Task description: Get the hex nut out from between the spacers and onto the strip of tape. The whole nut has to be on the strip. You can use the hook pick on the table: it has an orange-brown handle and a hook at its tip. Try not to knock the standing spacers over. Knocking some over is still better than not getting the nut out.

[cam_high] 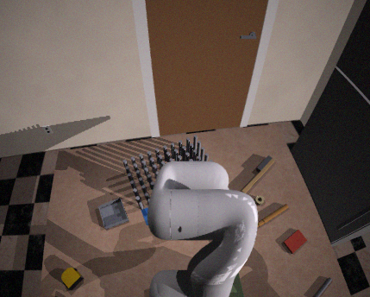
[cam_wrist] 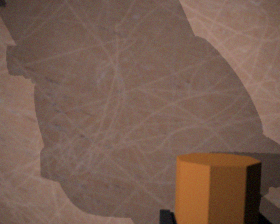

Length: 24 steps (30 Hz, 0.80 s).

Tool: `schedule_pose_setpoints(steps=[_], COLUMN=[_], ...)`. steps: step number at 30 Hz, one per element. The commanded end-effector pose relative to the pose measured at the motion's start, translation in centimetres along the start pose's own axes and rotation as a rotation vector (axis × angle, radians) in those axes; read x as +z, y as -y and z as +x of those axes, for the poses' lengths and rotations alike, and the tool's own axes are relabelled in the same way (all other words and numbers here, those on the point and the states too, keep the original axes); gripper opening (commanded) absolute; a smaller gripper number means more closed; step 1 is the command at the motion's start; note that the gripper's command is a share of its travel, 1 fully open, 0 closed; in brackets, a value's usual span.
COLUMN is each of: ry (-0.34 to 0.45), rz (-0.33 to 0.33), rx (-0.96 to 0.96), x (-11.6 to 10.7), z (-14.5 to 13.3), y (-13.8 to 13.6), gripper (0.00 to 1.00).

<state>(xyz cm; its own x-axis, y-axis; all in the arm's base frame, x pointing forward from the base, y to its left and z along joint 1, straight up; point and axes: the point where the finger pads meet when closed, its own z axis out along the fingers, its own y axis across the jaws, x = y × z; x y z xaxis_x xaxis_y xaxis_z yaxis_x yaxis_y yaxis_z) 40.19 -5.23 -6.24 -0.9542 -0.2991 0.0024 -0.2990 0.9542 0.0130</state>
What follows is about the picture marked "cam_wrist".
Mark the orange-brown octagonal handle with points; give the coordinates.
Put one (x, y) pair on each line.
(217, 188)

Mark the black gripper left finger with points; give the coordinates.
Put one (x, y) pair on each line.
(167, 217)

